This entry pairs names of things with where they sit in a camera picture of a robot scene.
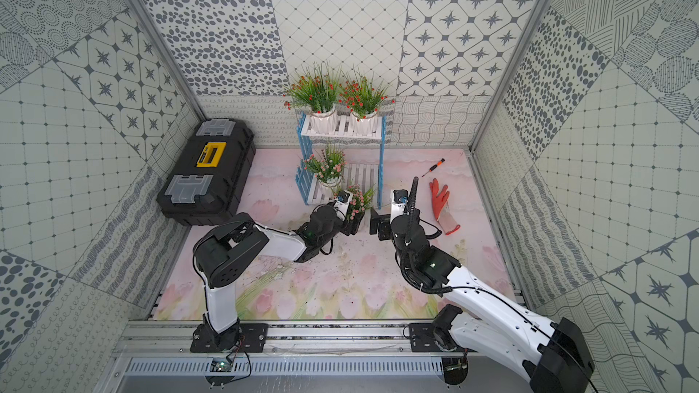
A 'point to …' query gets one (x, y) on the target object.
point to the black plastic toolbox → (206, 185)
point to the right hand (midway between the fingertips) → (389, 209)
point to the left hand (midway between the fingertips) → (363, 212)
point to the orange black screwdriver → (440, 163)
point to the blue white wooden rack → (365, 156)
